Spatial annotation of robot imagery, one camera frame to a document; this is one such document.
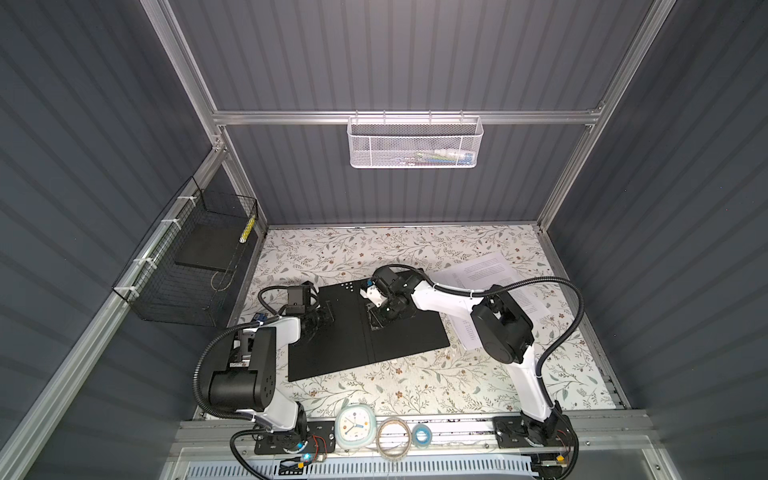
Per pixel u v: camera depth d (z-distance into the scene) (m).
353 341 0.96
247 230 0.82
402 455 0.70
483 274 1.05
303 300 0.75
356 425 0.73
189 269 0.73
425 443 0.72
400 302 0.71
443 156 0.93
